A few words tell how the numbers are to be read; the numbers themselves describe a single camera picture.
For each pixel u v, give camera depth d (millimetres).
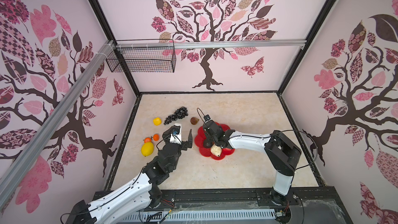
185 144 667
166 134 664
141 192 510
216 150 833
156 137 887
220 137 680
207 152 881
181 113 1033
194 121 1004
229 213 776
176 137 599
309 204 728
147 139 984
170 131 650
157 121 999
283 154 474
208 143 854
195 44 947
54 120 525
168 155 539
